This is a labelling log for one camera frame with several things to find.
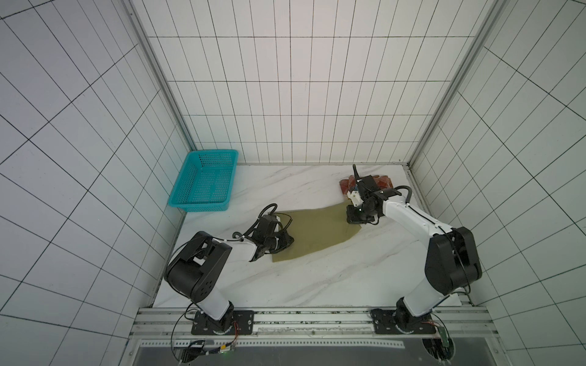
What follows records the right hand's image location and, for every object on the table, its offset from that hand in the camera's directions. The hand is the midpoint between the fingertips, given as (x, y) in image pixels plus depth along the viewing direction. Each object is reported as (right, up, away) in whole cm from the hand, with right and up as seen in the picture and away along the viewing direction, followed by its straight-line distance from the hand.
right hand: (351, 214), depth 91 cm
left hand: (-25, -12, +1) cm, 27 cm away
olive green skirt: (-15, -6, +2) cm, 17 cm away
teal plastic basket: (-69, +13, +23) cm, 74 cm away
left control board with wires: (-54, -40, -21) cm, 70 cm away
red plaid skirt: (+19, +13, +16) cm, 28 cm away
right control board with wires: (+23, -39, -21) cm, 50 cm away
